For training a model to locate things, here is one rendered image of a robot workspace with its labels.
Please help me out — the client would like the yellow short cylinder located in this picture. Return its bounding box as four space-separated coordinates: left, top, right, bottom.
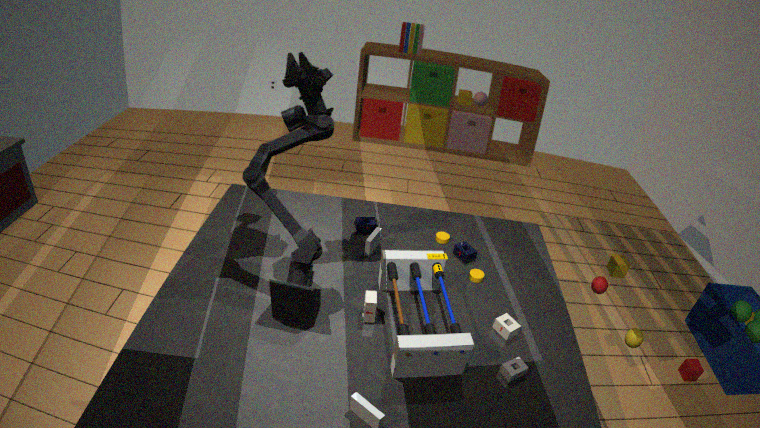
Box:
469 269 484 283
435 232 450 244

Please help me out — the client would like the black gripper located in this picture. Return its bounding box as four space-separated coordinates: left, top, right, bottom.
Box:
282 52 323 103

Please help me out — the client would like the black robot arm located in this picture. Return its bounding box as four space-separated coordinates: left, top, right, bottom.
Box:
243 68 334 287

